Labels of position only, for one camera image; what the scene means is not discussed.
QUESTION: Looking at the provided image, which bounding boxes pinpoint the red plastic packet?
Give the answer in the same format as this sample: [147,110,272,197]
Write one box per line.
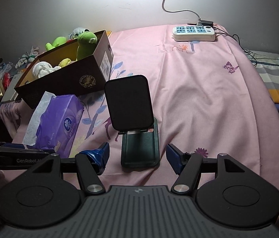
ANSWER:
[2,73,12,90]

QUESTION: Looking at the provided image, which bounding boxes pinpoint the pink printed bedsheet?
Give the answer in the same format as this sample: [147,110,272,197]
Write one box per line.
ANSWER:
[0,23,279,228]

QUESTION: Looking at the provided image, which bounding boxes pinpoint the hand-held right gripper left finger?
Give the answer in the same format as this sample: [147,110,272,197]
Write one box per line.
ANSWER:
[32,141,110,195]

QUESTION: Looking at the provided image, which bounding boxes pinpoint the striped grey yellow cloth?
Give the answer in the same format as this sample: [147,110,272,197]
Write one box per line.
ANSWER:
[250,50,279,118]

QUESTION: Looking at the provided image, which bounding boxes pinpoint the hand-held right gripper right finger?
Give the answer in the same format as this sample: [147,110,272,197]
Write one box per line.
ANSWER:
[166,143,250,194]

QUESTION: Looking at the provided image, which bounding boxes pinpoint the purple tissue pack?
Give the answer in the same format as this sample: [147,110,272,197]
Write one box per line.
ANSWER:
[23,91,85,154]

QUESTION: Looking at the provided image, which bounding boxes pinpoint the black plug adapter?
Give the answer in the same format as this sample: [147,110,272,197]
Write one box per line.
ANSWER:
[188,19,214,28]

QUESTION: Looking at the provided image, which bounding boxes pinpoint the brown cardboard shoebox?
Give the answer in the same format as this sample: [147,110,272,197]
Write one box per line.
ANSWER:
[14,30,114,109]

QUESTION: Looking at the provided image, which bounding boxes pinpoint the green frog plush toy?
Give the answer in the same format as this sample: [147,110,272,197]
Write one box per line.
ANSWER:
[76,29,98,61]

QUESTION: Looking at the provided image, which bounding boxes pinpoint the dark green phone stand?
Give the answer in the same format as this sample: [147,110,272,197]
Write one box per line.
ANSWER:
[104,74,160,168]

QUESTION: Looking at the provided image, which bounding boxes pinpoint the white notebook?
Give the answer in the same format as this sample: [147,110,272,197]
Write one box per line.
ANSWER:
[1,77,18,102]

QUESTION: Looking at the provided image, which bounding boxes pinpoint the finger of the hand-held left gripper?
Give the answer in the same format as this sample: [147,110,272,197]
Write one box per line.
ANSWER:
[0,141,56,155]

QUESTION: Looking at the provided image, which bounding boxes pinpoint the light green plush toy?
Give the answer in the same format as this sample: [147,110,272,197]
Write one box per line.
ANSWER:
[45,36,67,51]

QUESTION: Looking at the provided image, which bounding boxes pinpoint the thin black cables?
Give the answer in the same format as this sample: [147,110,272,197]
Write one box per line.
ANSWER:
[214,26,259,67]

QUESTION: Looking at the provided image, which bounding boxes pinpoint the white power strip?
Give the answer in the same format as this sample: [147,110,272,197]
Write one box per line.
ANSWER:
[172,25,216,42]

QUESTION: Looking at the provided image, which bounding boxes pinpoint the white power cable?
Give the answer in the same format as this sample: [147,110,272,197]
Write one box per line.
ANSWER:
[162,0,202,26]

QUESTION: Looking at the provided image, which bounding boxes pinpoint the white fluffy plush toy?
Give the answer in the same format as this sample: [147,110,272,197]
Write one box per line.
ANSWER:
[31,61,56,80]

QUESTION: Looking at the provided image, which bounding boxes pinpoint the white hedgehog plush toy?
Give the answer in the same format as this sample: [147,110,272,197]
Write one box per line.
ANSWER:
[68,27,87,40]

